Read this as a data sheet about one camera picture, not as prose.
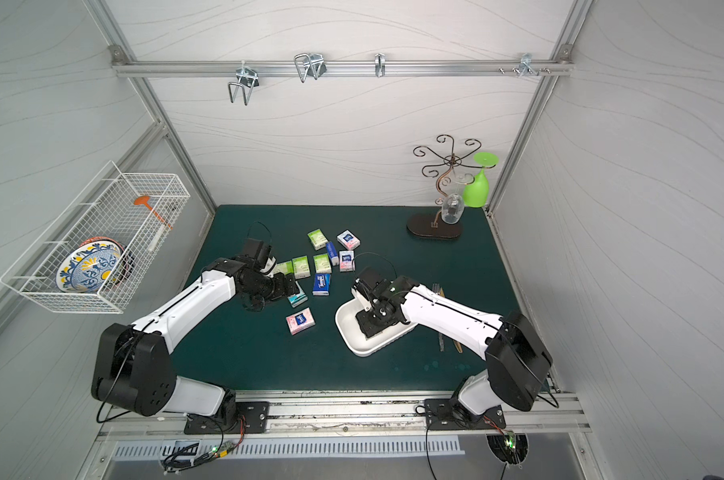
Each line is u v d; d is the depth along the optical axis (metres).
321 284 0.96
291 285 0.78
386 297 0.58
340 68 0.79
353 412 0.76
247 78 0.78
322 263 1.01
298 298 0.93
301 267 1.01
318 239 1.08
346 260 1.01
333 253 1.01
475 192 0.93
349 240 1.07
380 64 0.72
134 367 0.42
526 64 0.77
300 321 0.88
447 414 0.74
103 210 0.70
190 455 0.70
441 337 0.86
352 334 0.88
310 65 0.76
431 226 1.15
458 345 0.50
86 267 0.62
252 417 0.74
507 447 0.72
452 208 0.93
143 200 0.80
